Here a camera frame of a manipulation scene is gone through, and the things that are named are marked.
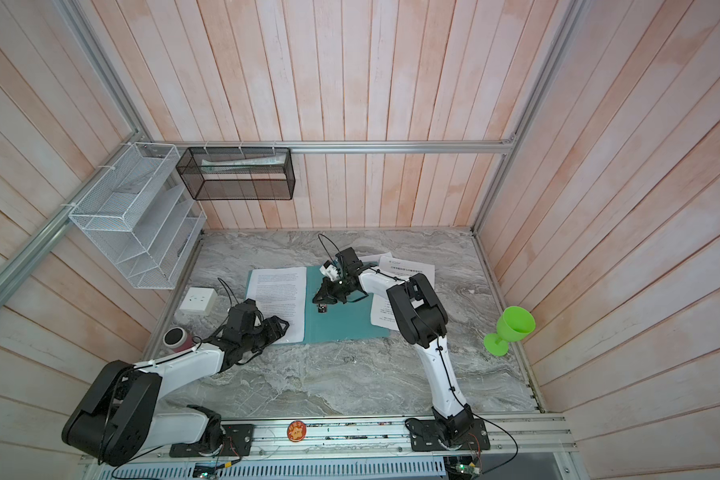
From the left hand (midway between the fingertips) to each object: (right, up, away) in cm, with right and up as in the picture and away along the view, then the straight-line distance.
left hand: (283, 334), depth 90 cm
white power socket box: (-29, +10, +5) cm, 31 cm away
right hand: (+8, +10, +6) cm, 14 cm away
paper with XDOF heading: (+31, +6, +7) cm, 32 cm away
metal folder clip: (+11, +7, +7) cm, 15 cm away
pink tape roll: (-30, 0, -5) cm, 31 cm away
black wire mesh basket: (-20, +54, +14) cm, 59 cm away
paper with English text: (-3, +12, +11) cm, 16 cm away
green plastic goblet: (+64, +6, -13) cm, 66 cm away
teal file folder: (+22, +4, +2) cm, 23 cm away
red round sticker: (+7, -21, -16) cm, 27 cm away
